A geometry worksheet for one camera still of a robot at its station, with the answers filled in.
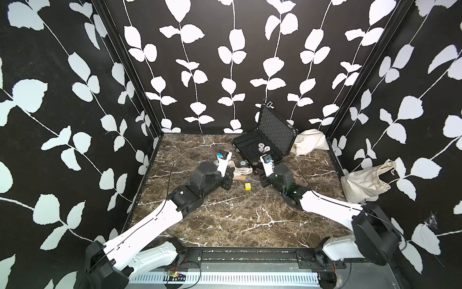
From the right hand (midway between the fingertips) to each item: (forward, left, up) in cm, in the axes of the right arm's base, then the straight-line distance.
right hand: (258, 164), depth 85 cm
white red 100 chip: (+27, -5, -16) cm, 32 cm away
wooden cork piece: (+3, +8, -17) cm, 19 cm away
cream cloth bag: (-6, +9, +4) cm, 11 cm away
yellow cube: (-4, +4, -14) cm, 15 cm away
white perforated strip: (-43, +14, -17) cm, 49 cm away
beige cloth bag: (-10, -47, -1) cm, 48 cm away
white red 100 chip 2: (+23, -8, -15) cm, 29 cm away
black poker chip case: (+26, -13, -8) cm, 30 cm away
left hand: (-8, +11, +11) cm, 17 cm away
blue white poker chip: (+23, -4, -16) cm, 29 cm away
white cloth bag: (+26, -33, -10) cm, 44 cm away
